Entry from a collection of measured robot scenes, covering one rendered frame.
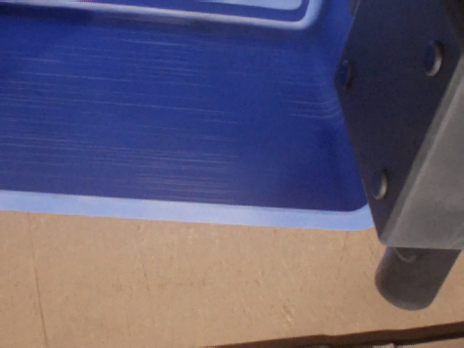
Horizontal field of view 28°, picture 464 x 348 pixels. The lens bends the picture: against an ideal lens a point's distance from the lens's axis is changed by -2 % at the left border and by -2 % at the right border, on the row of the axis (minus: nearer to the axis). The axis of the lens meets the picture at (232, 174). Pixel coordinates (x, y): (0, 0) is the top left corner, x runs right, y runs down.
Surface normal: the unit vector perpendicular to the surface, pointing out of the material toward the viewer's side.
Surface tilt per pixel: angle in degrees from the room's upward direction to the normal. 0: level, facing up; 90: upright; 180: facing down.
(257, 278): 0
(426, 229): 0
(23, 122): 90
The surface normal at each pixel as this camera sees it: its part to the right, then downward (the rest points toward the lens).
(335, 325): 0.11, 0.71
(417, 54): -0.97, -0.07
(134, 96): 0.20, -0.70
